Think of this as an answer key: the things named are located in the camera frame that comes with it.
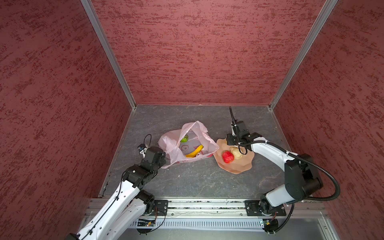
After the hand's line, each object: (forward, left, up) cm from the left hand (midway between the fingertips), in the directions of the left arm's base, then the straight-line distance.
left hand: (161, 160), depth 79 cm
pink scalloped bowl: (+1, -44, -10) cm, 45 cm away
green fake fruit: (+17, -11, -6) cm, 22 cm away
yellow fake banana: (+11, -18, -12) cm, 24 cm away
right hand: (+15, -40, -3) cm, 43 cm away
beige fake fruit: (+8, -43, -5) cm, 44 cm away
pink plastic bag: (+18, -15, -10) cm, 25 cm away
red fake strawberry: (+5, -38, -5) cm, 38 cm away
